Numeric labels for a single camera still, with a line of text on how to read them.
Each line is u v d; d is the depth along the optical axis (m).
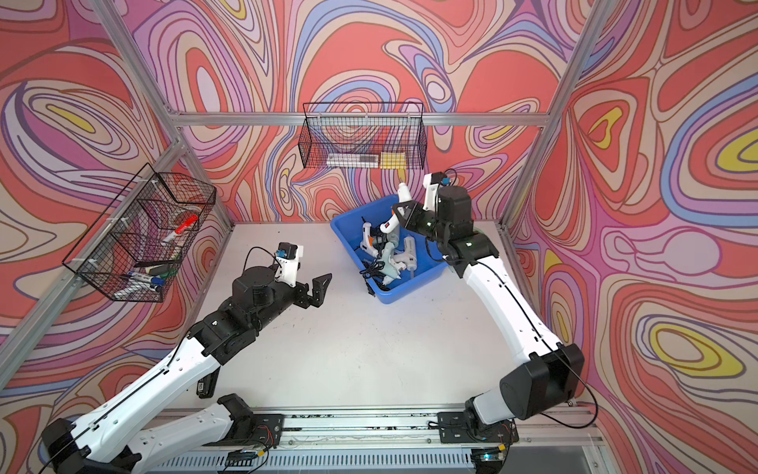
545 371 0.39
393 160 0.82
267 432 0.72
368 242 1.05
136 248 0.74
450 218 0.54
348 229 1.08
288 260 0.59
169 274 0.72
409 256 1.05
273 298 0.54
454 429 0.72
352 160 0.82
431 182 0.65
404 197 0.71
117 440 0.39
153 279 0.68
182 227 0.77
